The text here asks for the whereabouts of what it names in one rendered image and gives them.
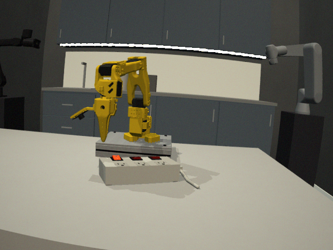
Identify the white power strip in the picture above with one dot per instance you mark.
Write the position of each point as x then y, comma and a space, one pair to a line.
136, 170

